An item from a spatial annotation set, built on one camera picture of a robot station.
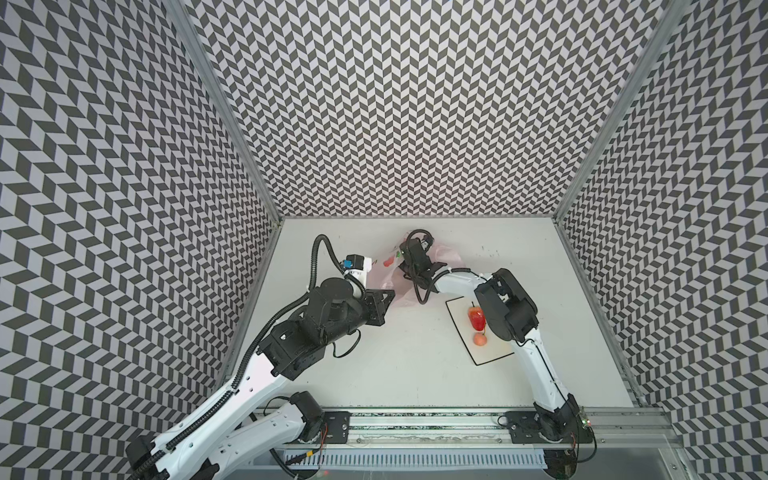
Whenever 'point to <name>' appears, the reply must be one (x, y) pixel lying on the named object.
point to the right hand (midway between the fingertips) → (396, 259)
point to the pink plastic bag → (387, 277)
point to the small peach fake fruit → (480, 339)
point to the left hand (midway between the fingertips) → (395, 298)
